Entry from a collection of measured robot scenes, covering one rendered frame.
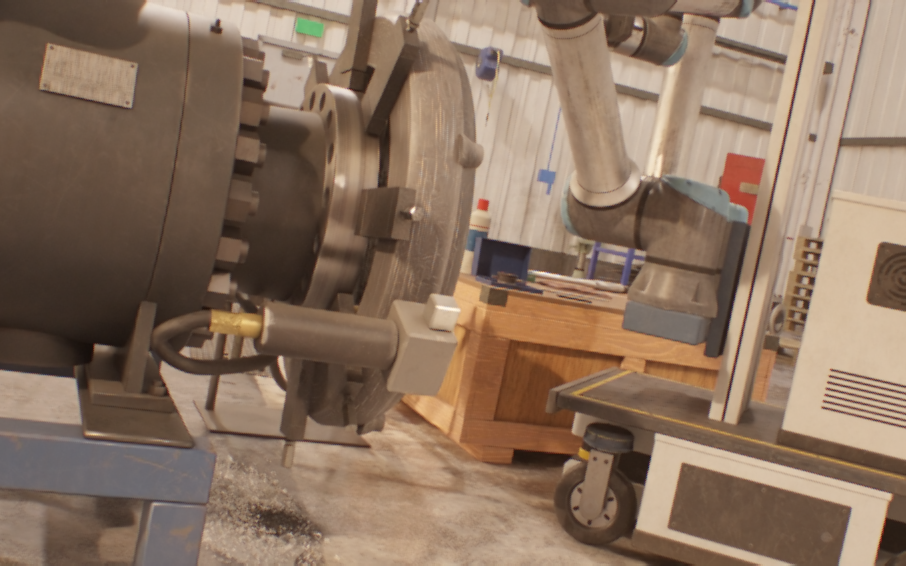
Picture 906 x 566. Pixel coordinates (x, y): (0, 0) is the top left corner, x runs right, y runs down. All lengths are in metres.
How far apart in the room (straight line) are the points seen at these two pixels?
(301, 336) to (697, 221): 0.97
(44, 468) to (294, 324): 0.39
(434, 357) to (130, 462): 0.45
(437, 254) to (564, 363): 1.35
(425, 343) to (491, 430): 1.32
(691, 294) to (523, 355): 0.79
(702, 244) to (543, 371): 0.85
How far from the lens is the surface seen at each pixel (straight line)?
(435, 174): 1.58
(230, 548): 1.89
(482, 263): 2.92
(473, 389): 2.76
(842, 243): 2.16
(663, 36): 2.34
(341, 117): 1.76
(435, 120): 1.61
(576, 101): 1.98
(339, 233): 1.69
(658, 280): 2.15
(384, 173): 1.86
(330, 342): 1.49
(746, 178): 5.74
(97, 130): 1.57
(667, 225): 2.16
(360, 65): 1.91
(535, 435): 2.87
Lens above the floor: 0.66
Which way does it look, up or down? 4 degrees down
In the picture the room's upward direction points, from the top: 11 degrees clockwise
